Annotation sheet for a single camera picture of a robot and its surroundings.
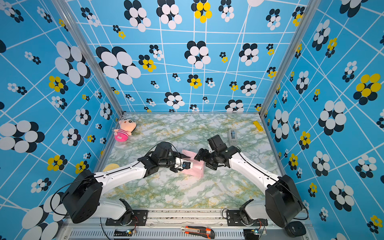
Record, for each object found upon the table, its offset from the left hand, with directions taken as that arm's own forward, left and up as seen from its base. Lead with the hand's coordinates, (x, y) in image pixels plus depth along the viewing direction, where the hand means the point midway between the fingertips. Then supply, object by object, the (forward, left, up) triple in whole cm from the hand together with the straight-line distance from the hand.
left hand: (190, 157), depth 82 cm
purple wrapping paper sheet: (-7, -5, +1) cm, 8 cm away
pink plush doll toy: (+27, +45, -6) cm, 53 cm away
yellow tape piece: (+33, -50, -11) cm, 61 cm away
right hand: (-2, -6, -1) cm, 6 cm away
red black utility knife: (-33, -5, -11) cm, 35 cm away
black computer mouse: (-32, -49, -9) cm, 59 cm away
